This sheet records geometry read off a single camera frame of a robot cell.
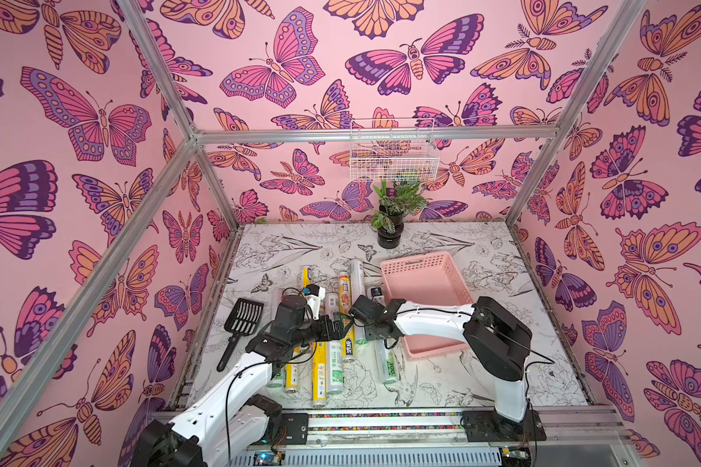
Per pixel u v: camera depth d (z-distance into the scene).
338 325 0.70
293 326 0.63
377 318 0.67
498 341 0.52
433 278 1.03
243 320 0.93
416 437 0.73
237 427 0.56
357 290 0.96
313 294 0.74
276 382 0.78
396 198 0.94
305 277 1.00
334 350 0.83
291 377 0.80
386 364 0.80
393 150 0.95
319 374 0.80
